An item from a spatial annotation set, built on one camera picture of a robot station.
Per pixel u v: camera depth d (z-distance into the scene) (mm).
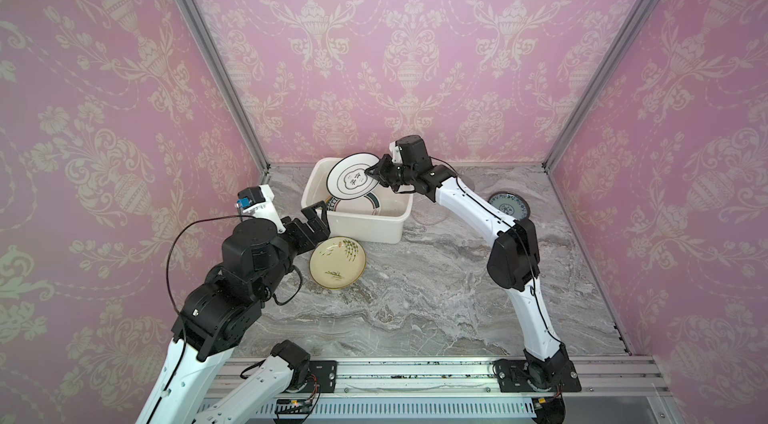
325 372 748
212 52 867
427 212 1060
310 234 520
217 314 371
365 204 1040
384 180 800
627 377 788
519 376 725
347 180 874
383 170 784
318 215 523
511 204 1091
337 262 943
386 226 951
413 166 708
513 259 578
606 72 901
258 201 487
